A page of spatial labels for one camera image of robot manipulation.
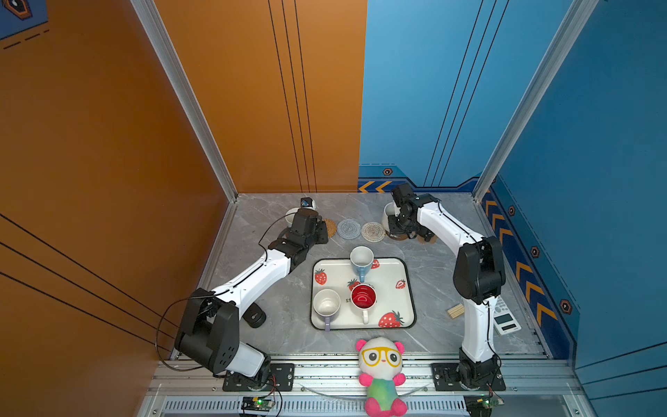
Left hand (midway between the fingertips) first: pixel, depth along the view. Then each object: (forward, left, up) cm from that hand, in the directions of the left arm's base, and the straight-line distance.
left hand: (322, 222), depth 87 cm
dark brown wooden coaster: (+7, -30, -17) cm, 35 cm away
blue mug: (-7, -14, -13) cm, 20 cm away
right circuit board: (-48, -45, -20) cm, 69 cm away
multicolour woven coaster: (+9, -19, -17) cm, 27 cm away
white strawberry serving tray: (-10, -26, -21) cm, 35 cm away
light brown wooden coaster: (-15, +8, +13) cm, 22 cm away
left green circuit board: (-49, +16, -20) cm, 55 cm away
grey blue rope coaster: (+12, -9, -18) cm, 24 cm away
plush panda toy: (-39, -18, -11) cm, 44 cm away
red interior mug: (-19, -14, -16) cm, 29 cm away
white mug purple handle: (-21, -2, -17) cm, 27 cm away
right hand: (+5, -26, -9) cm, 28 cm away
